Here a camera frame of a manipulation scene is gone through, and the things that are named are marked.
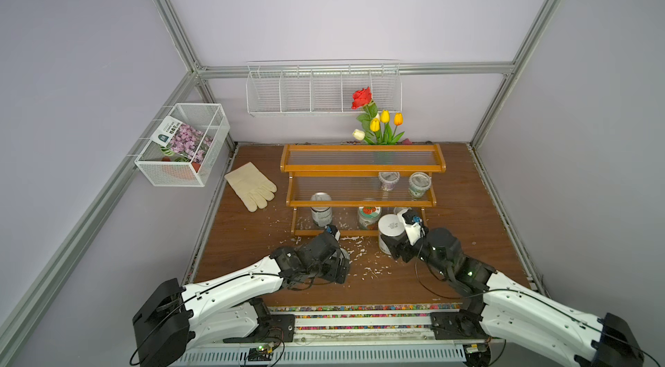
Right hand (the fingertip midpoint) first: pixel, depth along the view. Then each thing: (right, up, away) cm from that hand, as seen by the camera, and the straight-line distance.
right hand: (392, 226), depth 78 cm
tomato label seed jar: (-6, +1, +8) cm, 10 cm away
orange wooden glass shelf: (-12, +10, +27) cm, 31 cm away
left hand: (-17, -13, +1) cm, 21 cm away
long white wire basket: (-23, +49, +21) cm, 58 cm away
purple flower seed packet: (-61, +26, -4) cm, 67 cm away
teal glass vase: (0, +22, +17) cm, 27 cm away
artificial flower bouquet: (-4, +31, +9) cm, 33 cm away
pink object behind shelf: (+16, +30, +46) cm, 57 cm away
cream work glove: (-53, +10, +27) cm, 60 cm away
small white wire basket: (-67, +18, -4) cm, 70 cm away
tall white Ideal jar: (-1, +1, -1) cm, 2 cm away
